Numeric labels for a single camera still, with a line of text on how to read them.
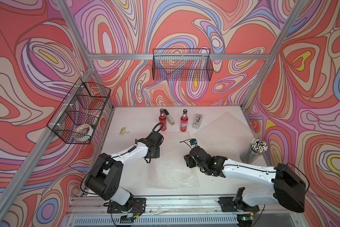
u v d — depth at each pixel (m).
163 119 0.96
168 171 0.86
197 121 1.05
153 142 0.70
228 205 0.73
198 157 0.61
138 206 0.73
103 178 0.43
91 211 0.73
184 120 0.96
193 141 0.73
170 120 1.08
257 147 0.76
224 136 1.01
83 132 0.72
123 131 1.02
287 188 0.41
